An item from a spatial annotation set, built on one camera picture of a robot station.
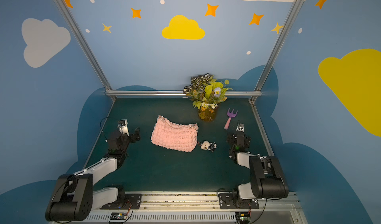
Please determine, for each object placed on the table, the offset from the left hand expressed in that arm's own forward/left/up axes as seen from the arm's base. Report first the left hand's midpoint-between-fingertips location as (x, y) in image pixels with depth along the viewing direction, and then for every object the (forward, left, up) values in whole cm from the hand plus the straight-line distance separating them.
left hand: (130, 126), depth 88 cm
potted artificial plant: (+23, -46, +8) cm, 52 cm away
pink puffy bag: (-3, -22, -3) cm, 23 cm away
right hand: (+1, -69, -6) cm, 70 cm away
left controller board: (-44, -3, -14) cm, 46 cm away
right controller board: (-43, -64, -14) cm, 78 cm away
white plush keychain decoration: (-6, -47, -10) cm, 48 cm away
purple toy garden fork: (+21, -67, -12) cm, 71 cm away
